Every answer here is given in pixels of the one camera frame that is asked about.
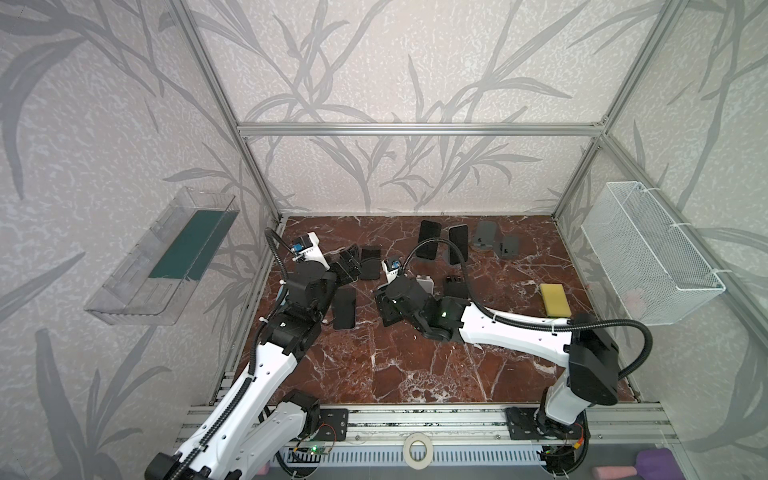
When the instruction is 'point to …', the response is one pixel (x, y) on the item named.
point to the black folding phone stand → (455, 286)
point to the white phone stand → (427, 281)
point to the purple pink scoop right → (651, 464)
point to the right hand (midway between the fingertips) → (386, 277)
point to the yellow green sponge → (555, 300)
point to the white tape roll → (418, 451)
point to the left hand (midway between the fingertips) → (351, 242)
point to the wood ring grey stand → (486, 235)
